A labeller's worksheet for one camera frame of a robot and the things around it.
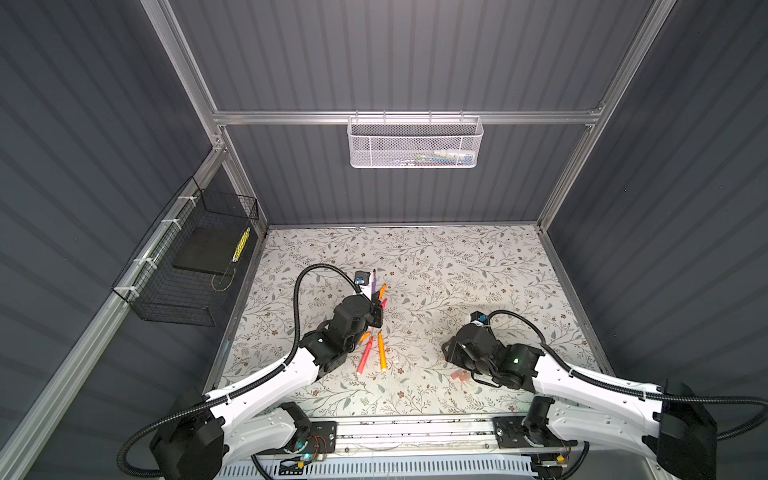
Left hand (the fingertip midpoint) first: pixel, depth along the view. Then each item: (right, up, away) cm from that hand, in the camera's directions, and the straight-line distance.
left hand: (377, 293), depth 79 cm
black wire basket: (-47, +6, -7) cm, 48 cm away
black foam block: (-42, +12, -4) cm, 44 cm away
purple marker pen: (0, +4, -9) cm, 9 cm away
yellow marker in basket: (-36, +12, -2) cm, 38 cm away
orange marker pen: (+1, -2, +22) cm, 23 cm away
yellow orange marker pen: (+1, -18, +8) cm, 20 cm away
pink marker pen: (-4, -19, +7) cm, 21 cm away
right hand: (+19, -16, +2) cm, 25 cm away
